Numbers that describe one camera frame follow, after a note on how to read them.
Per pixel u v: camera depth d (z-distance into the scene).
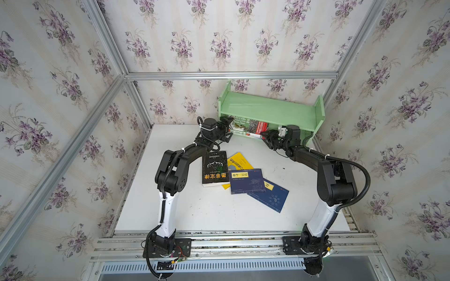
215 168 0.96
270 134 0.85
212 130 0.78
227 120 0.87
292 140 0.76
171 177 0.56
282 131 0.88
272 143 0.87
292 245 0.73
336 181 0.51
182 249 0.72
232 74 0.96
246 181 0.92
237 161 1.01
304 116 0.93
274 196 0.88
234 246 0.75
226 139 0.93
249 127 0.98
